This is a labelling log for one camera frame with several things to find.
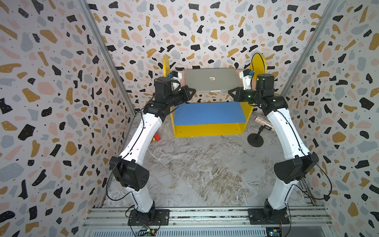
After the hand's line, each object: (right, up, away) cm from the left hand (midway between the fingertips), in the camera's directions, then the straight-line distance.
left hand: (197, 89), depth 71 cm
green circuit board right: (+37, -69, +1) cm, 78 cm away
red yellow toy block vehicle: (-29, -26, +33) cm, 51 cm away
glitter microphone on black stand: (+41, -28, +32) cm, 59 cm away
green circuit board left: (-25, -69, +1) cm, 73 cm away
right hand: (+16, 0, +3) cm, 16 cm away
